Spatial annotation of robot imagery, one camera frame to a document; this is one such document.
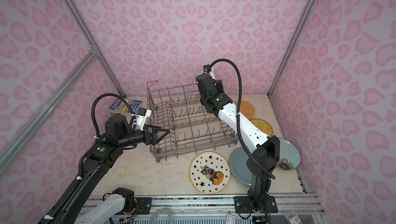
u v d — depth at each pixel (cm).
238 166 85
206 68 64
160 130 62
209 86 57
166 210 72
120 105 113
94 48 91
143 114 62
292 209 72
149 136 60
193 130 100
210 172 83
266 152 44
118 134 54
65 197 40
